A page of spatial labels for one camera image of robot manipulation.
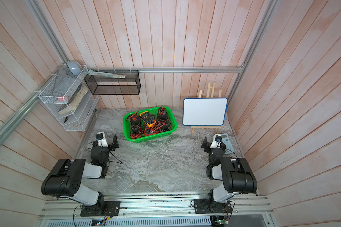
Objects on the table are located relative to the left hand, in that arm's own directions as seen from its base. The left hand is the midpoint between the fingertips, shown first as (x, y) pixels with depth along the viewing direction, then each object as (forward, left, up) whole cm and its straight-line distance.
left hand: (109, 137), depth 91 cm
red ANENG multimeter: (+6, -25, -1) cm, 26 cm away
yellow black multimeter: (+14, -24, +2) cm, 28 cm away
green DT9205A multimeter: (+12, -36, +1) cm, 38 cm away
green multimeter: (+6, -16, 0) cm, 18 cm away
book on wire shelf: (+11, +16, +22) cm, 29 cm away
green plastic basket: (+26, -27, -4) cm, 38 cm away
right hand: (0, -68, +1) cm, 68 cm away
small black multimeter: (+11, -16, +4) cm, 20 cm away
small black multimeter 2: (+21, -34, +2) cm, 40 cm away
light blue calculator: (-4, -81, -8) cm, 82 cm away
